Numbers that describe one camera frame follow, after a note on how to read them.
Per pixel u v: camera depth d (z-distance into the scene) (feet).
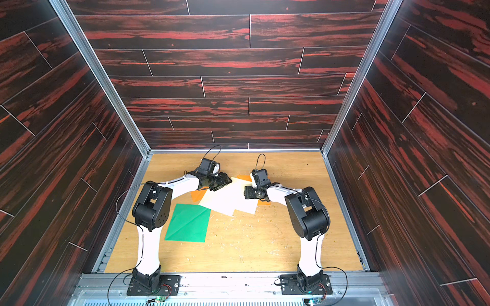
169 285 2.39
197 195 3.29
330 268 2.19
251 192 2.96
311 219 1.69
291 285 2.41
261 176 2.64
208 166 2.71
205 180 2.63
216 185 2.99
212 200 3.15
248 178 3.52
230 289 2.40
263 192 2.41
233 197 3.24
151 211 1.83
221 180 2.98
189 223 2.98
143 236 1.91
